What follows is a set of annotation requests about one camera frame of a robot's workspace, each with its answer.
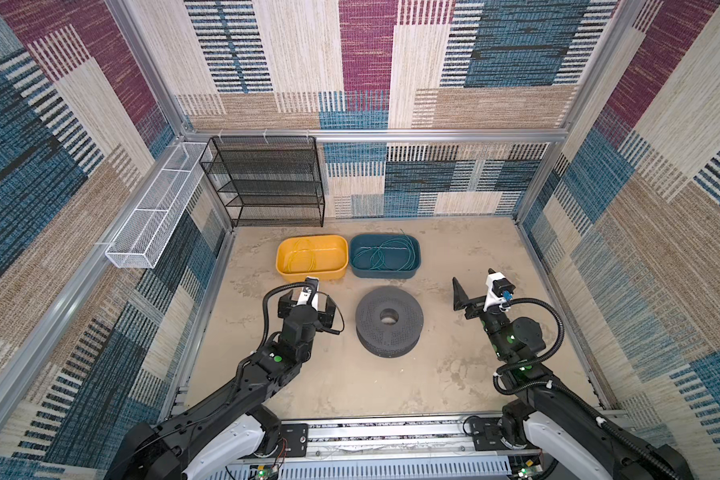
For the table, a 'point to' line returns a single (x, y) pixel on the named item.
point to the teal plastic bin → (359, 242)
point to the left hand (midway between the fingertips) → (308, 291)
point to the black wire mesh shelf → (267, 181)
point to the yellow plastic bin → (317, 255)
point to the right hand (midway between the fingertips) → (472, 277)
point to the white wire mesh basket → (144, 237)
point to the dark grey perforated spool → (389, 340)
